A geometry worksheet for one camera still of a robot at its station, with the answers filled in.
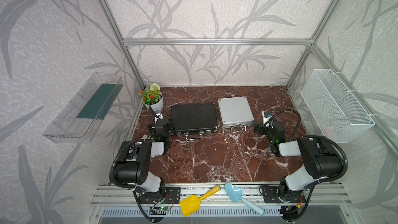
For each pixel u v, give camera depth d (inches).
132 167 17.7
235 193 29.3
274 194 28.8
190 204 27.9
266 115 32.0
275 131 28.1
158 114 31.5
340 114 24.7
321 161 18.0
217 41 38.0
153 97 37.6
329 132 29.0
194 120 36.4
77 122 25.1
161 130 27.7
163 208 27.8
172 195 28.6
